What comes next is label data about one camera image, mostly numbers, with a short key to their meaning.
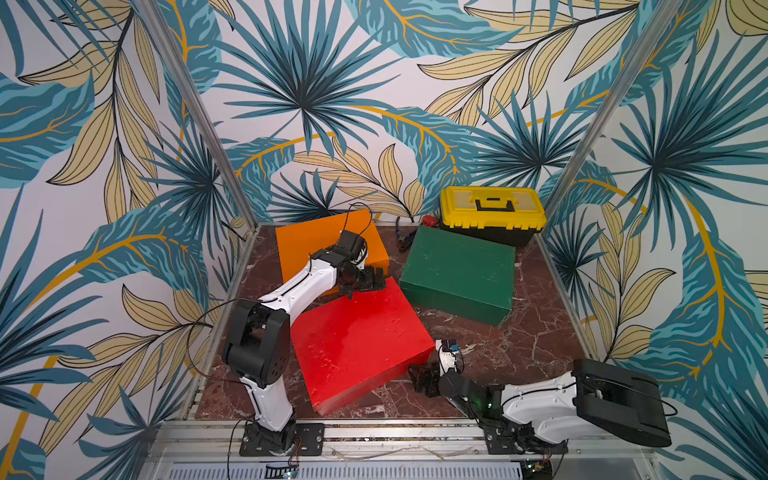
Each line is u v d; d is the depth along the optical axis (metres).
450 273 0.93
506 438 0.73
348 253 0.71
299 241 0.98
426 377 0.73
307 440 0.73
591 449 0.73
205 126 0.88
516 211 1.01
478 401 0.64
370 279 0.80
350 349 0.77
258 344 0.47
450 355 0.73
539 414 0.59
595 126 0.90
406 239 1.13
